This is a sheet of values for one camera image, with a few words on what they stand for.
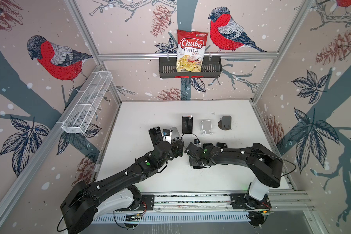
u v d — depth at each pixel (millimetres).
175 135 927
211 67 949
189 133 968
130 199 606
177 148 701
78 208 397
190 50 836
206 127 962
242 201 741
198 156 674
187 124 1104
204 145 953
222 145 951
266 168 453
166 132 685
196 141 815
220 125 1016
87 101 794
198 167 843
